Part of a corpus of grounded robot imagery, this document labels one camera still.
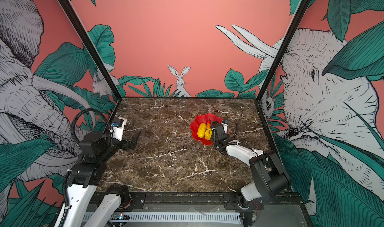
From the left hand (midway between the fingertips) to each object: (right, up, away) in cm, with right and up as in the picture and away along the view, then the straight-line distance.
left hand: (129, 126), depth 69 cm
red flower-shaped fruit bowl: (+37, +2, +36) cm, 51 cm away
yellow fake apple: (+39, -7, +25) cm, 47 cm away
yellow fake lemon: (+35, -5, +28) cm, 45 cm away
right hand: (+44, -5, +24) cm, 50 cm away
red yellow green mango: (+40, -2, +32) cm, 51 cm away
